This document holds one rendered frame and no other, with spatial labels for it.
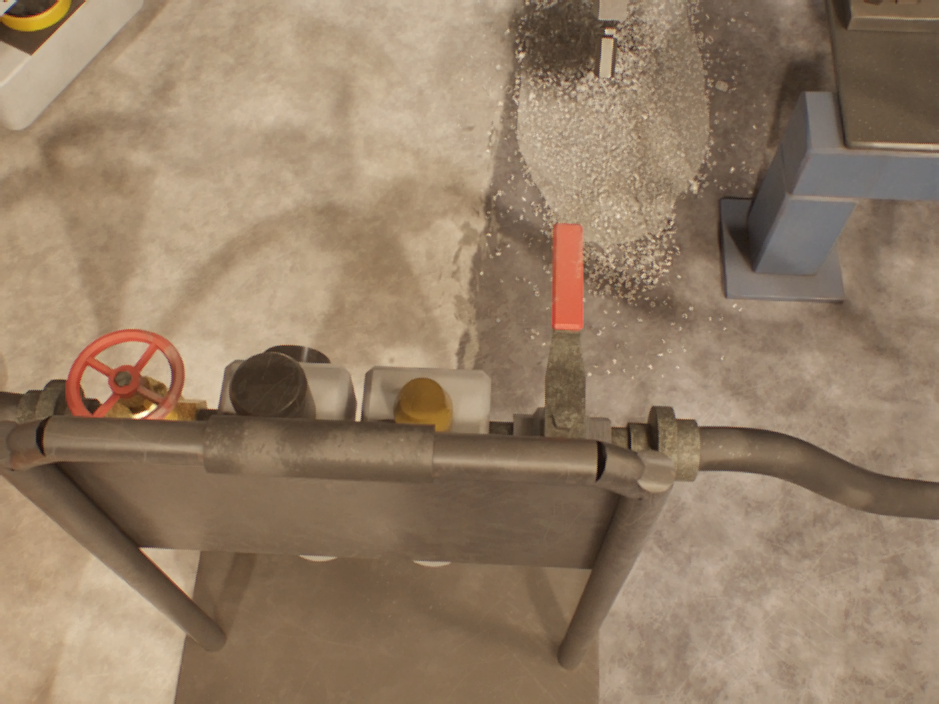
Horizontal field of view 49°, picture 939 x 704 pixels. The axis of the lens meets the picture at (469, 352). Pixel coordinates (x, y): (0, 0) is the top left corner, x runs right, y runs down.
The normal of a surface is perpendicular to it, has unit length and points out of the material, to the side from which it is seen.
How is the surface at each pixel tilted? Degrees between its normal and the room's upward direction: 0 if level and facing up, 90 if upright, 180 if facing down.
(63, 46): 90
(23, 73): 90
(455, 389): 0
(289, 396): 0
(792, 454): 34
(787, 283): 0
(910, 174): 90
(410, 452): 26
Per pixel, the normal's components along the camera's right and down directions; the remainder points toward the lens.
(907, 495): 0.56, -0.10
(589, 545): -0.05, 0.89
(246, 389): 0.00, -0.45
